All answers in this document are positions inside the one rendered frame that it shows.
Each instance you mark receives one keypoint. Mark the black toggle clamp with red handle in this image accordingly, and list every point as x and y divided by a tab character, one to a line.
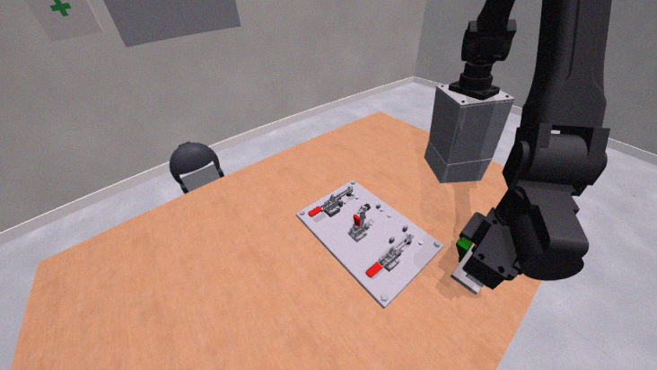
392	261

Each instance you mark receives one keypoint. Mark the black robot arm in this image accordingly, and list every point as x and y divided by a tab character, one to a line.
545	169

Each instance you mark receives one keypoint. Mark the white fixture plate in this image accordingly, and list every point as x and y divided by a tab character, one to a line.
357	257

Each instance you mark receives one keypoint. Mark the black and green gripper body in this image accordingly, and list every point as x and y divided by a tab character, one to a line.
471	227

